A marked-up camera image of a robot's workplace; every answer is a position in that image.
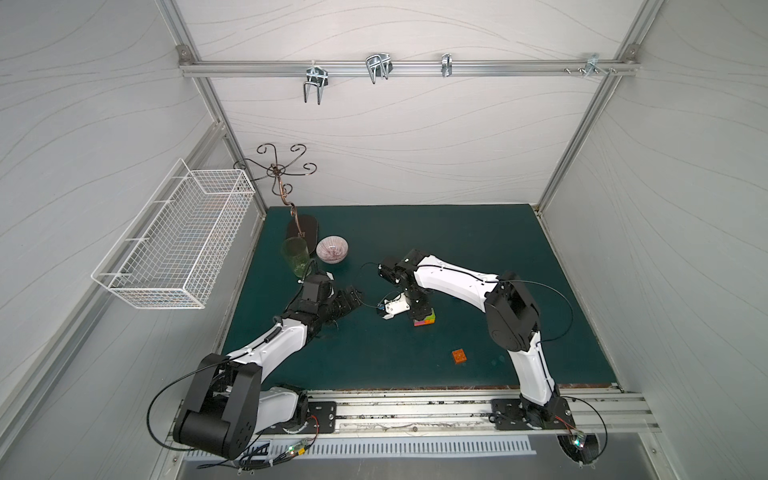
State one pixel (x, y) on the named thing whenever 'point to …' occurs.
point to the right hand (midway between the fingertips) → (420, 304)
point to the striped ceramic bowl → (332, 249)
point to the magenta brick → (419, 323)
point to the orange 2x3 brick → (428, 321)
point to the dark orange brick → (459, 356)
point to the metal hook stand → (275, 171)
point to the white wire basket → (173, 252)
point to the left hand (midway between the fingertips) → (356, 300)
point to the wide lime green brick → (430, 317)
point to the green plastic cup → (297, 253)
